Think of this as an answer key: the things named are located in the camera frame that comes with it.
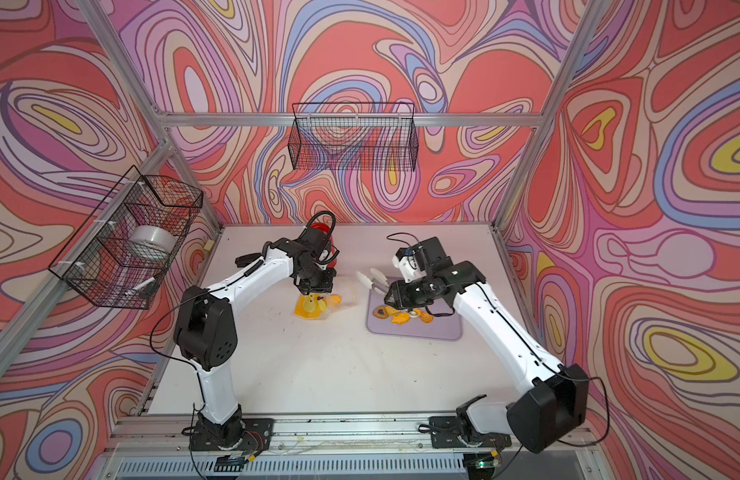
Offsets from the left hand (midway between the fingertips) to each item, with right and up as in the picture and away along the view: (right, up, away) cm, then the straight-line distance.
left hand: (336, 290), depth 90 cm
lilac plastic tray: (+35, -12, +1) cm, 37 cm away
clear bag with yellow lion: (-7, -6, +5) cm, 11 cm away
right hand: (+17, -3, -14) cm, 22 cm away
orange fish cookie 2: (+23, -3, -25) cm, 34 cm away
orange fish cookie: (+20, -9, +3) cm, 22 cm away
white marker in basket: (-45, +4, -17) cm, 49 cm away
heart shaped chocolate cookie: (+14, -8, +4) cm, 16 cm away
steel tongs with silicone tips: (+12, +3, -9) cm, 16 cm away
